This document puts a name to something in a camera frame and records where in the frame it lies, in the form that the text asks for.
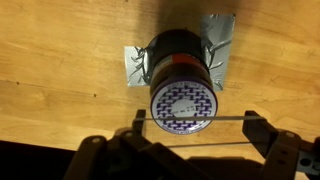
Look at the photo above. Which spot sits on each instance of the thin rubber band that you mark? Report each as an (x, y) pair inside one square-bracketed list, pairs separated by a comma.
[(216, 118)]

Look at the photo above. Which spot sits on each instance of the small grey duct tape piece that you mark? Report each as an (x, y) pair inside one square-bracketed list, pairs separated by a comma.
[(133, 66)]

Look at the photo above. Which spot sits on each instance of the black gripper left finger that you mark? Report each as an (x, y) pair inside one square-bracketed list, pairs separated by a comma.
[(133, 156)]

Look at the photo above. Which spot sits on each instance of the brown cup with purple base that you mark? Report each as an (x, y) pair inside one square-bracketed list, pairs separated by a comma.
[(180, 66)]

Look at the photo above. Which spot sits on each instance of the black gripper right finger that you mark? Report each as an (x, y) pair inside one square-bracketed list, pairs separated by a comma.
[(286, 156)]

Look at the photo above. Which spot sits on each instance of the large grey duct tape piece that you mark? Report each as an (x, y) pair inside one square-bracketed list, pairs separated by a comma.
[(218, 33)]

